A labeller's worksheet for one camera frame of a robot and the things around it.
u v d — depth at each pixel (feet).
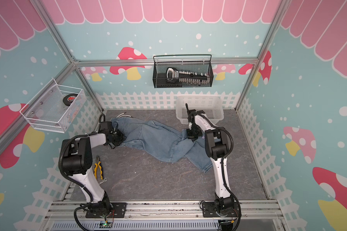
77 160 1.72
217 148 2.02
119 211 2.43
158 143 3.21
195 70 3.05
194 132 3.08
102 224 2.35
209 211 2.42
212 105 3.94
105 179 2.78
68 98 2.59
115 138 2.88
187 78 2.87
